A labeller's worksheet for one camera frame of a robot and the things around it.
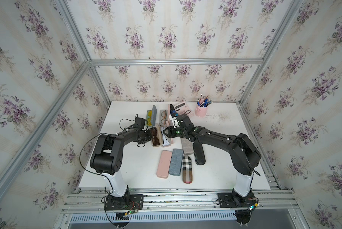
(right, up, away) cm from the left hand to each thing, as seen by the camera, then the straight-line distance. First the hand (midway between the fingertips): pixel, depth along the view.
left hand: (151, 138), depth 97 cm
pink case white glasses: (+13, +1, -7) cm, 15 cm away
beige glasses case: (+6, +3, -5) cm, 8 cm away
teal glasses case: (+16, -13, -14) cm, 25 cm away
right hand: (+11, +6, -9) cm, 16 cm away
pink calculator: (+23, +21, +16) cm, 35 cm away
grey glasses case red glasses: (+24, -4, -7) cm, 25 cm away
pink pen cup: (+36, +21, +7) cm, 42 cm away
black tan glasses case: (+31, -9, -8) cm, 33 cm away
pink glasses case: (+10, -13, -13) cm, 21 cm away
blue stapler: (+15, +19, +14) cm, 28 cm away
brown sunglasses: (+3, -1, -2) cm, 4 cm away
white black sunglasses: (+10, -2, -3) cm, 10 cm away
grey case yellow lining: (-2, +15, +9) cm, 18 cm away
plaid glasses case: (+23, -15, -17) cm, 32 cm away
